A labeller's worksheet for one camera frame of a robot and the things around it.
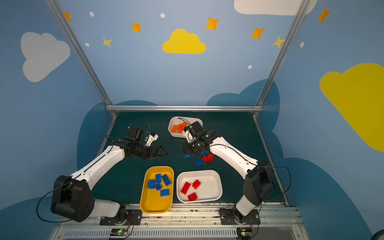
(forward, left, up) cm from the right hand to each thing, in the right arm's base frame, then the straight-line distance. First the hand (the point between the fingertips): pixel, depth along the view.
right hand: (185, 149), depth 81 cm
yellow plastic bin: (-24, +17, -16) cm, 34 cm away
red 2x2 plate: (-20, -5, -16) cm, 26 cm away
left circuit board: (-38, +30, -17) cm, 51 cm away
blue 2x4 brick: (-12, +11, -16) cm, 22 cm away
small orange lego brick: (+27, +11, -16) cm, 33 cm away
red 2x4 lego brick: (-16, -1, -15) cm, 22 cm away
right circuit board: (-34, -32, -18) cm, 50 cm away
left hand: (-2, +13, -2) cm, 13 cm away
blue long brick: (-4, -1, 0) cm, 4 cm away
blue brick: (-15, +18, -14) cm, 28 cm away
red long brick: (+3, -12, -16) cm, 20 cm away
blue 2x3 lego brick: (-11, +15, -15) cm, 24 cm away
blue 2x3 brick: (-19, +10, -14) cm, 26 cm away
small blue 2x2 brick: (-16, +15, -15) cm, 26 cm away
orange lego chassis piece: (+28, +6, -15) cm, 32 cm away
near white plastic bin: (-15, -15, -18) cm, 28 cm away
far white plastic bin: (+30, +10, -14) cm, 35 cm away
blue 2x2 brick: (0, -8, -16) cm, 18 cm away
